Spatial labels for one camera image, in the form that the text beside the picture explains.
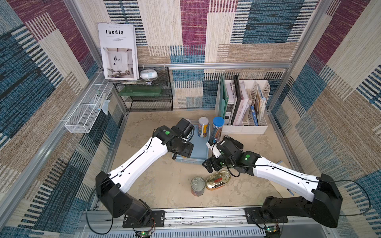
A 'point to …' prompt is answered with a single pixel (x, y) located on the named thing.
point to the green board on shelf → (140, 90)
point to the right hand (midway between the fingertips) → (208, 158)
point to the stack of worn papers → (261, 104)
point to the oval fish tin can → (217, 180)
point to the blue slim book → (254, 115)
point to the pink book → (239, 118)
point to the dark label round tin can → (197, 185)
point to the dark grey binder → (239, 99)
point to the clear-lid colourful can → (203, 127)
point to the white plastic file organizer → (248, 127)
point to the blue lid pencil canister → (218, 123)
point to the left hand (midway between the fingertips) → (185, 149)
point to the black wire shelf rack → (163, 103)
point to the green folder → (223, 97)
